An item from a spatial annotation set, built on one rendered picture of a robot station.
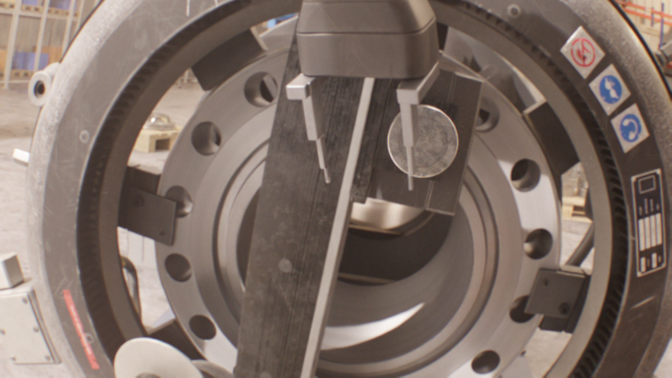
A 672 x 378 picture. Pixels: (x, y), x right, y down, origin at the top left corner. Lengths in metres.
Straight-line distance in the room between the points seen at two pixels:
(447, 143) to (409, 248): 0.92
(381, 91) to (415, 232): 0.90
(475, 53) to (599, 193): 0.36
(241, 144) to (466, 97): 0.28
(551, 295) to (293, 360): 0.29
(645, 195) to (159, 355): 0.49
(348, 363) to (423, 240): 0.65
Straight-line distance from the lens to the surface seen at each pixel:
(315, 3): 0.35
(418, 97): 0.34
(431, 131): 0.40
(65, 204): 0.60
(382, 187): 0.44
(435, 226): 1.30
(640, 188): 0.55
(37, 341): 0.75
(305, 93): 0.36
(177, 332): 0.73
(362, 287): 0.97
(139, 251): 2.29
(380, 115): 0.43
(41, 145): 0.62
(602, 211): 0.60
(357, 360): 0.71
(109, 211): 0.65
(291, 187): 0.49
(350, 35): 0.35
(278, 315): 0.52
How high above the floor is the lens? 0.79
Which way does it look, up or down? 8 degrees down
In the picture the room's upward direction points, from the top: 8 degrees clockwise
